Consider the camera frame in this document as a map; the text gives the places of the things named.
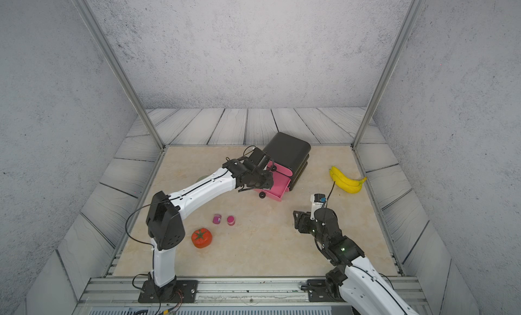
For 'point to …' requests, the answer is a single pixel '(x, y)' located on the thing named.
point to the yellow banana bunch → (348, 184)
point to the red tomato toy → (201, 237)
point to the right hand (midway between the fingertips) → (301, 213)
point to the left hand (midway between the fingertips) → (275, 183)
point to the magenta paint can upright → (230, 220)
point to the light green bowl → (203, 177)
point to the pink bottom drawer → (281, 180)
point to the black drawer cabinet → (289, 153)
